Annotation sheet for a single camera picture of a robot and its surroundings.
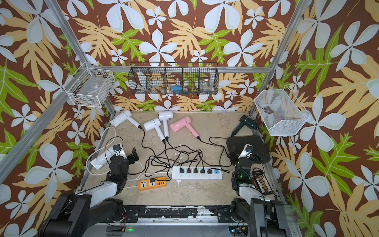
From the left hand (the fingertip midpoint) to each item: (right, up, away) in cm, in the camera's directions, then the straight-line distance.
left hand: (127, 148), depth 88 cm
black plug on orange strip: (+17, -17, -7) cm, 25 cm away
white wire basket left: (-21, +36, -4) cm, 42 cm away
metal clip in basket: (+84, +23, -3) cm, 87 cm away
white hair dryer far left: (-14, +20, +23) cm, 33 cm away
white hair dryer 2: (+19, +22, +23) cm, 37 cm away
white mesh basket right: (+91, +21, -4) cm, 94 cm away
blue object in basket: (+30, +37, +5) cm, 48 cm away
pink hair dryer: (+34, +16, +20) cm, 42 cm away
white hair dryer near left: (-18, -9, 0) cm, 20 cm away
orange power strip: (+13, -19, -7) cm, 24 cm away
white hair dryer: (+13, +15, +19) cm, 28 cm away
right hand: (+68, 0, -1) cm, 68 cm away
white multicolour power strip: (+42, -14, -2) cm, 45 cm away
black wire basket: (+18, +46, +9) cm, 50 cm away
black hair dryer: (+81, +17, +20) cm, 85 cm away
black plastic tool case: (+69, +2, +7) cm, 70 cm away
